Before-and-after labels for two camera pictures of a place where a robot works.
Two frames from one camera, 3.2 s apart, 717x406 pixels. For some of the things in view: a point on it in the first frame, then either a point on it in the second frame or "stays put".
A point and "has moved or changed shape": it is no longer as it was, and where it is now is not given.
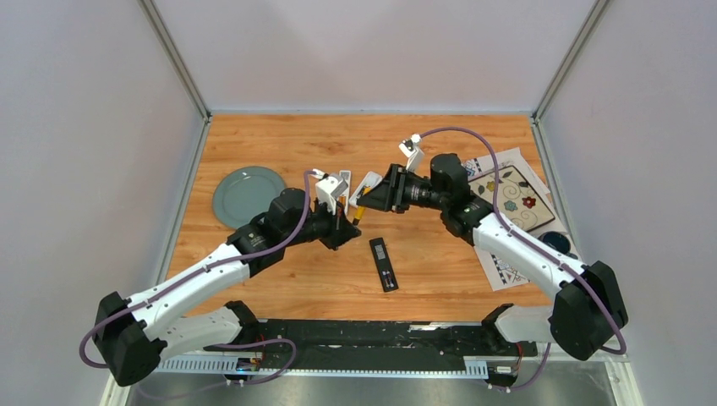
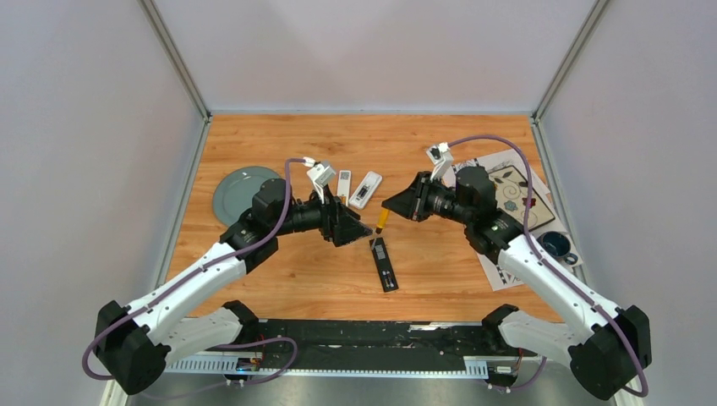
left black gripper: [341, 230] stays put
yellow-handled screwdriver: [358, 214] has moved or changed shape
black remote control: [384, 264] stays put
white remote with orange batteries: [344, 200] stays put
